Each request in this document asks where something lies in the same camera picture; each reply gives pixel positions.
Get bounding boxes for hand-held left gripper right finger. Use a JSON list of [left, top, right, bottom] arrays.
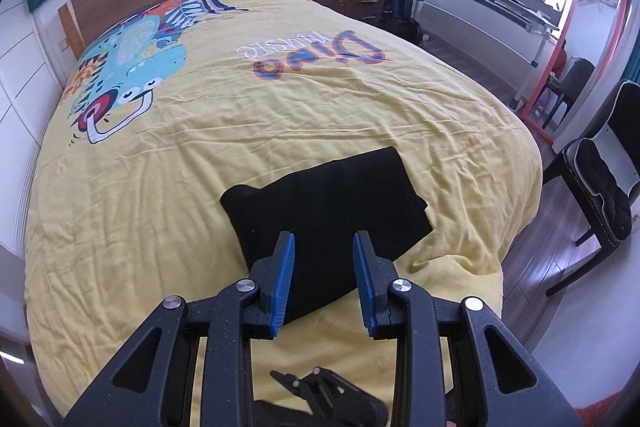
[[352, 231, 583, 427]]

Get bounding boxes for black pants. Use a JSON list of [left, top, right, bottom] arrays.
[[221, 147, 434, 323]]

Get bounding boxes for white wardrobe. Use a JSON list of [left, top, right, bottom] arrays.
[[0, 0, 66, 258]]

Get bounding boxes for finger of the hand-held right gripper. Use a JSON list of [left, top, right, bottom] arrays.
[[269, 370, 313, 408]]

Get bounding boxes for black chair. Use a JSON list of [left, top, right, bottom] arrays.
[[542, 79, 640, 298]]

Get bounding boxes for red framed mirror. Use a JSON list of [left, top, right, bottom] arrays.
[[522, 0, 633, 142]]

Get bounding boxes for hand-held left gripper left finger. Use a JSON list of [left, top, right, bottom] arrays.
[[62, 231, 297, 427]]

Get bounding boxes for wooden nightstand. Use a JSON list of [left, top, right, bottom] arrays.
[[295, 0, 388, 25]]

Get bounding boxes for bed with yellow dinosaur cover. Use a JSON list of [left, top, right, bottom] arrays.
[[22, 0, 543, 427]]

